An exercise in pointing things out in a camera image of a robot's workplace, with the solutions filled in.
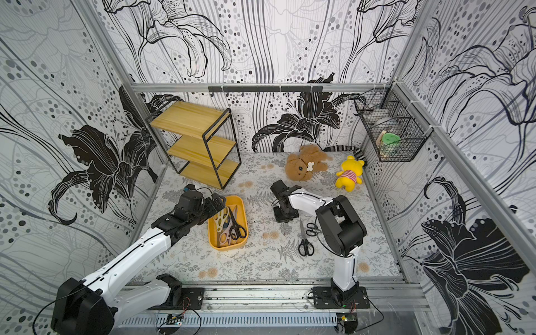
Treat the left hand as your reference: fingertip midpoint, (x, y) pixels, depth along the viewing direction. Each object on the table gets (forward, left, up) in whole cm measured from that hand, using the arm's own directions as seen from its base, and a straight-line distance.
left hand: (222, 207), depth 83 cm
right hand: (+4, -26, -14) cm, 30 cm away
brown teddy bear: (+25, -34, -3) cm, 42 cm away
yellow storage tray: (0, -7, -11) cm, 13 cm away
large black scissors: (-5, -6, -11) cm, 13 cm away
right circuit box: (-35, -49, -13) cm, 62 cm away
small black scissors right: (-3, -39, -12) cm, 41 cm away
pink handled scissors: (-8, -1, -11) cm, 14 cm away
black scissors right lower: (-11, -35, -11) cm, 38 cm away
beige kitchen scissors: (+1, +3, -12) cm, 12 cm away
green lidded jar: (+19, -65, +21) cm, 70 cm away
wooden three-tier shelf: (+17, +8, +19) cm, 27 cm away
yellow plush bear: (+23, -58, -4) cm, 63 cm away
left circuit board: (-37, +13, -15) cm, 42 cm away
